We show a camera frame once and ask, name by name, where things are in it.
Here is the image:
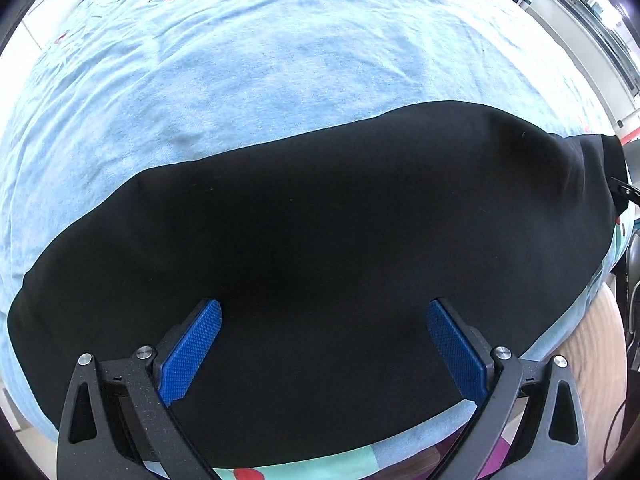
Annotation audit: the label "black cable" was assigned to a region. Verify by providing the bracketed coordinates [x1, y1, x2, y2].
[602, 398, 629, 466]

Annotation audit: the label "black pants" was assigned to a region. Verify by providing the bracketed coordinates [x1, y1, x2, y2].
[9, 102, 627, 467]

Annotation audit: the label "blue patterned bed sheet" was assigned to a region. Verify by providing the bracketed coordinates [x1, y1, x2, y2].
[1, 0, 632, 479]

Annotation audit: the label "curved grey desk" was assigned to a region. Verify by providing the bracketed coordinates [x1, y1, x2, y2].
[512, 0, 640, 99]

